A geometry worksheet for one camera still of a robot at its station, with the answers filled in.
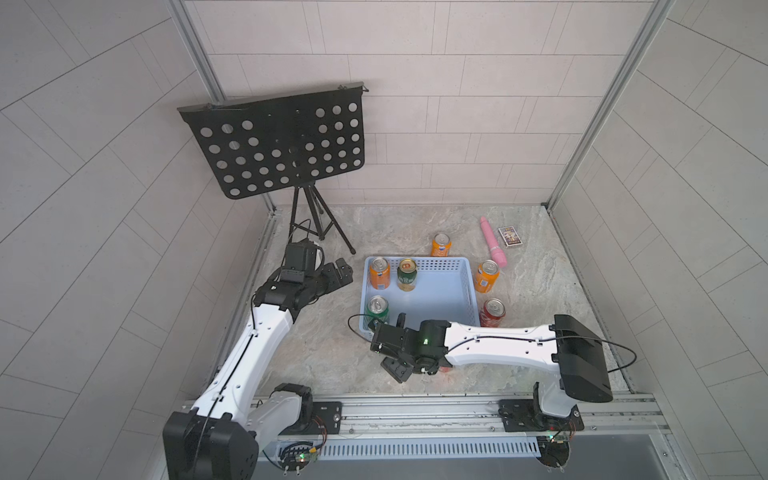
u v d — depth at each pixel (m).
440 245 0.94
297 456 0.65
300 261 0.58
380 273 0.87
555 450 0.68
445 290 0.94
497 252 1.00
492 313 0.79
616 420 0.72
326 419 0.70
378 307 0.79
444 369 0.77
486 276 0.87
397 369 0.64
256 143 0.69
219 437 0.36
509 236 1.05
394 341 0.56
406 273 0.87
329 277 0.68
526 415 0.71
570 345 0.48
